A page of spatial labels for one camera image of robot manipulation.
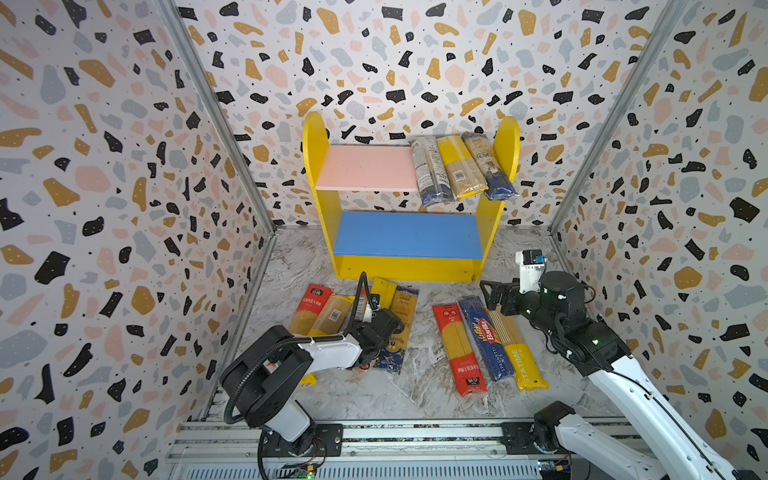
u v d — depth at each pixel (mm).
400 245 975
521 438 732
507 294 616
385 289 994
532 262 597
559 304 495
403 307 970
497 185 704
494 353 852
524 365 843
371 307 809
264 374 468
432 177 730
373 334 705
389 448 731
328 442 733
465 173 740
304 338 506
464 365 835
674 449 395
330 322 906
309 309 952
